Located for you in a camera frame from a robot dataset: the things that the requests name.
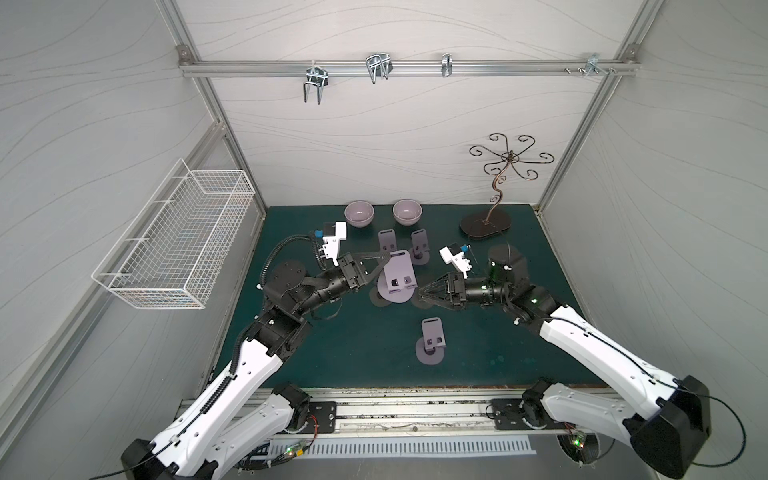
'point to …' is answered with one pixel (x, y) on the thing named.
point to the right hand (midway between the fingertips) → (420, 295)
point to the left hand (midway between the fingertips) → (390, 261)
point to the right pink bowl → (407, 212)
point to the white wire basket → (175, 249)
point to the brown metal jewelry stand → (489, 223)
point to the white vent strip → (371, 446)
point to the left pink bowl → (359, 214)
